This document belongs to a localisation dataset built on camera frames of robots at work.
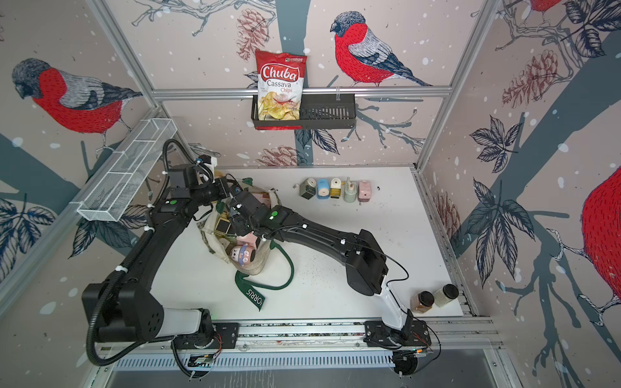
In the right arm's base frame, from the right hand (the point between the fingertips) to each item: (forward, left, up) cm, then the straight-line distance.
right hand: (239, 217), depth 79 cm
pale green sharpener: (+23, -39, -15) cm, 48 cm away
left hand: (+11, +1, +8) cm, 14 cm away
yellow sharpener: (+26, -33, -16) cm, 45 cm away
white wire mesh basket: (-1, +38, +12) cm, 39 cm away
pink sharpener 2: (0, 0, -14) cm, 14 cm away
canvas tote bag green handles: (-9, -10, -19) cm, 23 cm away
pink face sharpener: (-8, 0, -12) cm, 14 cm away
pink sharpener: (+24, -46, -14) cm, 54 cm away
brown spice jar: (-21, -59, -11) cm, 64 cm away
